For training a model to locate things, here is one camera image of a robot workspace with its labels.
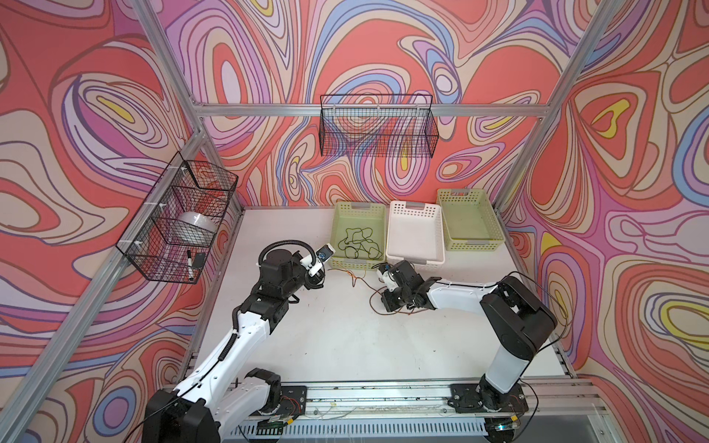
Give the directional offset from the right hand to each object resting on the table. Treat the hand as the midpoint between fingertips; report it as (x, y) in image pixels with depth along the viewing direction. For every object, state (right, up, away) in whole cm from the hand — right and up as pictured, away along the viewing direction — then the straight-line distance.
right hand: (387, 304), depth 93 cm
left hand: (-21, +20, -15) cm, 32 cm away
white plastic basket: (+13, +24, +15) cm, 31 cm away
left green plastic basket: (-10, +32, +22) cm, 40 cm away
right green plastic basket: (+39, +29, +24) cm, 54 cm away
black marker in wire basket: (-55, +16, -21) cm, 61 cm away
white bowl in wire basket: (-53, +26, -23) cm, 63 cm away
